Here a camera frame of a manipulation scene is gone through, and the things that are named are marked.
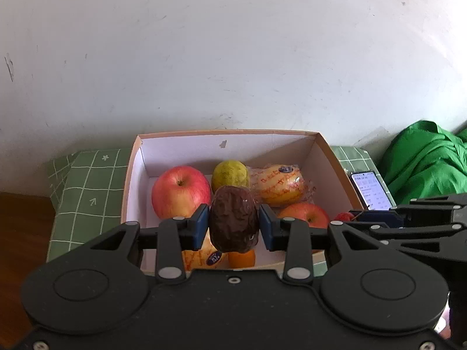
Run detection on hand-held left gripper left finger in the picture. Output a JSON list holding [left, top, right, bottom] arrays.
[[89, 204, 209, 284]]

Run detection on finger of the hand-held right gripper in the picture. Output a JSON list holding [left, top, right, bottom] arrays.
[[368, 222, 467, 254], [348, 193, 467, 228]]

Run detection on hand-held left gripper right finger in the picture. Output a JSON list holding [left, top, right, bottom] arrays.
[[258, 204, 387, 284]]

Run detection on plastic-wrapped orange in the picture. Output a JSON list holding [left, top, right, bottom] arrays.
[[247, 164, 316, 207], [182, 233, 229, 271]]

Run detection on dark red date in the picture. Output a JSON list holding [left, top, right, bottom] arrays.
[[209, 185, 260, 253]]

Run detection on red apple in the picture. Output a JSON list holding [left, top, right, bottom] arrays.
[[151, 166, 212, 220], [277, 203, 331, 230]]

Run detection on small tangerine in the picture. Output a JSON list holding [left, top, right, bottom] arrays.
[[228, 248, 257, 268]]

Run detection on green pear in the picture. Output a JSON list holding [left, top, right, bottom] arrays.
[[212, 159, 250, 192]]

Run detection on white cardboard box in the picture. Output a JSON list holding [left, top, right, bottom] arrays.
[[121, 129, 365, 272]]

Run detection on smartphone with lit screen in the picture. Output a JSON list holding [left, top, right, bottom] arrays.
[[351, 170, 395, 211]]

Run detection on bright green cloth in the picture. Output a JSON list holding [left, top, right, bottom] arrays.
[[377, 120, 467, 205]]

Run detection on green checked tablecloth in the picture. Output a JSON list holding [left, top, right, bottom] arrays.
[[47, 146, 384, 278]]

